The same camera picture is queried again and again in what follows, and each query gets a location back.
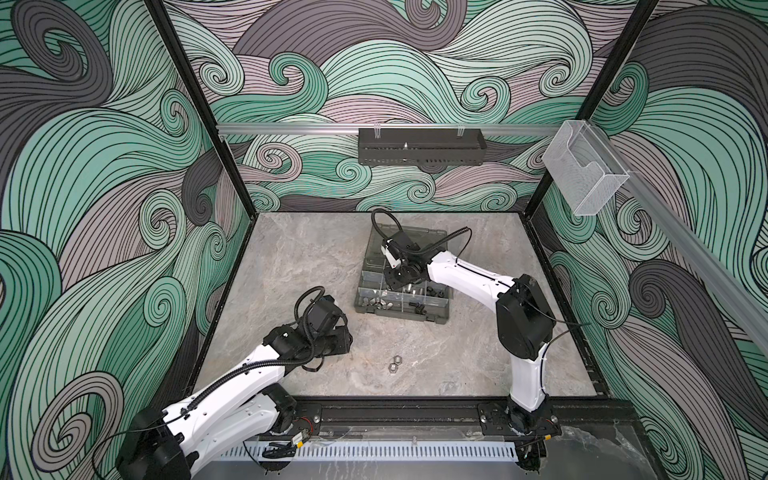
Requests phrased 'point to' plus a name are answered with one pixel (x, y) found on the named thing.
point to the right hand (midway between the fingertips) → (392, 277)
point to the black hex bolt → (419, 308)
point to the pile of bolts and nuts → (393, 367)
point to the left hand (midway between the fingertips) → (349, 337)
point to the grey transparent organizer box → (420, 301)
